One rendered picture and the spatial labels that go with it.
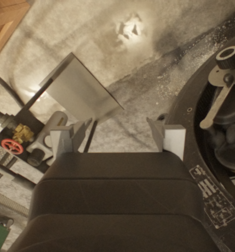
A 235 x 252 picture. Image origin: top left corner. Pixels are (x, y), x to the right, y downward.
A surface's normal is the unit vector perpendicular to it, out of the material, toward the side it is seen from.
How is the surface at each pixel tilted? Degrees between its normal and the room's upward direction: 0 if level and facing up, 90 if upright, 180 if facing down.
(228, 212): 90
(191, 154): 90
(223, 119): 51
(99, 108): 0
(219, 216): 90
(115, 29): 0
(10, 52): 0
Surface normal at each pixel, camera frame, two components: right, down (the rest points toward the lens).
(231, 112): -0.64, -0.63
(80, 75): -0.13, 0.65
